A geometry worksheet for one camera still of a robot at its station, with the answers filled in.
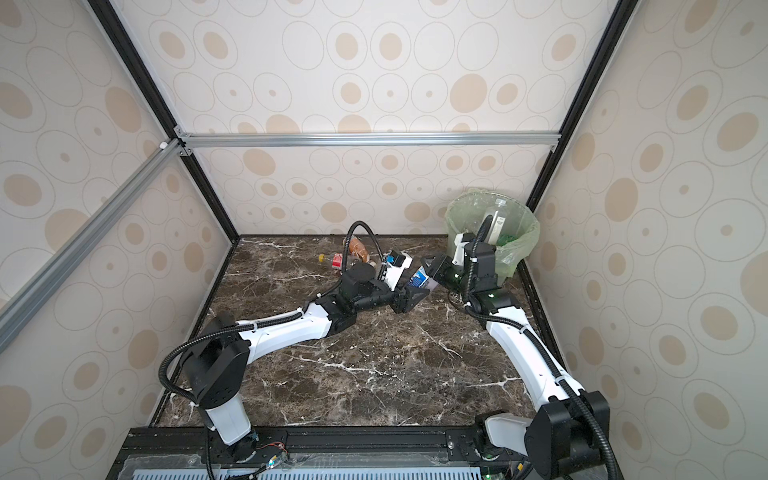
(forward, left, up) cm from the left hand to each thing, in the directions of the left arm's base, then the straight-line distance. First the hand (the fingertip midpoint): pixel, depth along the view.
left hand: (431, 285), depth 74 cm
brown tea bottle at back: (+31, +23, -22) cm, 44 cm away
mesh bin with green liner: (+26, -29, -6) cm, 40 cm away
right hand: (+8, +1, 0) cm, 8 cm away
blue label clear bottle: (+2, +3, 0) cm, 3 cm away
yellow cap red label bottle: (+25, +30, -21) cm, 44 cm away
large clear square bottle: (+27, -24, -5) cm, 37 cm away
